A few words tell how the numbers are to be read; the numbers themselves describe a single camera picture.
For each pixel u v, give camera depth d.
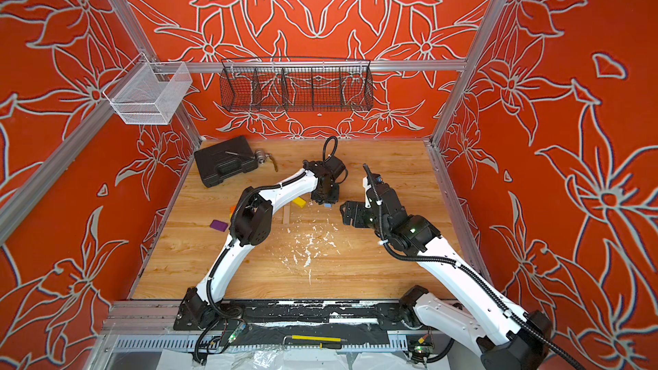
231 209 0.98
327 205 0.85
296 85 0.99
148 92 0.92
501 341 0.39
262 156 1.10
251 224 0.60
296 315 0.74
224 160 1.04
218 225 0.93
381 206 0.52
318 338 0.70
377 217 0.53
